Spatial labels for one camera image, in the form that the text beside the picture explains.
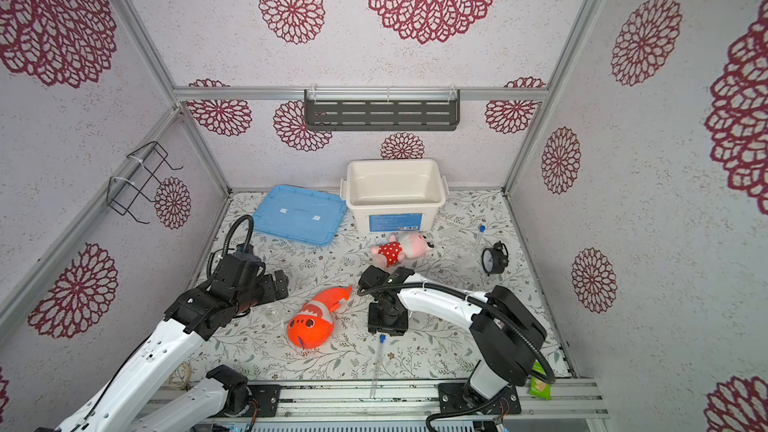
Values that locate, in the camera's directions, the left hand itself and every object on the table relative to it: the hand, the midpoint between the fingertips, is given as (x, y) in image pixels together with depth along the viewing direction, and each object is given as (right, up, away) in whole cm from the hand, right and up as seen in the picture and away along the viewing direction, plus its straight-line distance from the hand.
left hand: (272, 289), depth 77 cm
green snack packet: (+68, -24, -3) cm, 72 cm away
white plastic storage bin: (+35, +27, +39) cm, 60 cm away
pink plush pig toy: (+37, +10, +19) cm, 42 cm away
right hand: (+27, -12, +4) cm, 29 cm away
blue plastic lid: (-3, +20, +36) cm, 41 cm away
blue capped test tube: (+29, -16, +6) cm, 33 cm away
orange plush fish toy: (+11, -9, 0) cm, 14 cm away
